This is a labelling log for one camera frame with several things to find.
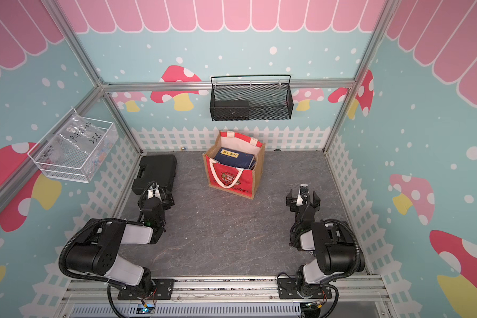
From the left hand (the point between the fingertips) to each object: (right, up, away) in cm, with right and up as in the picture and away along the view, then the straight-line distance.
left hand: (158, 194), depth 92 cm
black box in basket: (+36, +38, -5) cm, 53 cm away
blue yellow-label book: (+37, +17, +4) cm, 41 cm away
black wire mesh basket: (+44, +47, +2) cm, 64 cm away
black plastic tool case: (-6, +12, +14) cm, 20 cm away
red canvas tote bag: (+35, +7, +2) cm, 36 cm away
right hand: (+67, +2, -3) cm, 68 cm away
